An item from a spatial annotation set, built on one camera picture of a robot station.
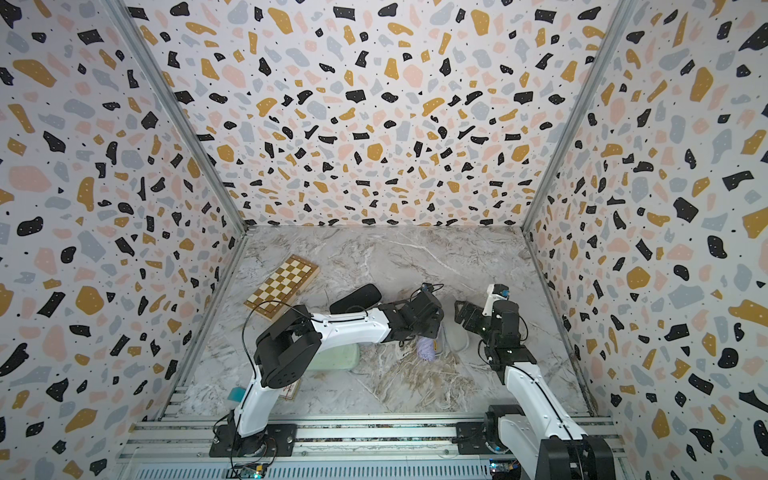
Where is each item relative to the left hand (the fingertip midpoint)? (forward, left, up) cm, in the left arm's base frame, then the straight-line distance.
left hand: (442, 322), depth 89 cm
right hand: (+2, -7, +6) cm, 10 cm away
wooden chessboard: (+11, +55, -3) cm, 56 cm away
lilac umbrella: (-8, +5, 0) cm, 10 cm away
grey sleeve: (-3, -4, -5) cm, 7 cm away
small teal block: (-18, +56, -4) cm, 59 cm away
